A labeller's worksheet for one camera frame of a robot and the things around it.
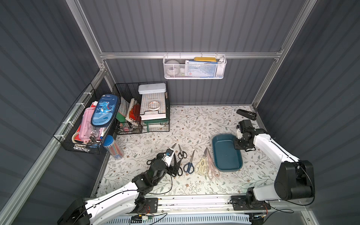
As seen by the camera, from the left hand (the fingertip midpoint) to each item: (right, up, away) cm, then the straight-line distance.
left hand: (173, 157), depth 79 cm
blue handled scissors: (+10, -8, +7) cm, 15 cm away
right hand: (+43, +5, +8) cm, 44 cm away
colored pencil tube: (-35, +3, +5) cm, 36 cm away
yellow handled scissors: (+18, -8, +7) cm, 21 cm away
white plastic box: (-20, +45, +23) cm, 54 cm away
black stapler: (+58, +26, +36) cm, 73 cm away
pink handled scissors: (+24, -11, +5) cm, 27 cm away
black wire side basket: (-46, +15, -17) cm, 52 cm away
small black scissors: (+4, -2, +12) cm, 13 cm away
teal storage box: (+34, -3, +10) cm, 35 cm away
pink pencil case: (-42, +18, -11) cm, 47 cm away
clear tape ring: (-14, +31, +14) cm, 37 cm away
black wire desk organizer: (-20, +30, +13) cm, 38 cm away
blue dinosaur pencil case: (-33, +26, -10) cm, 43 cm away
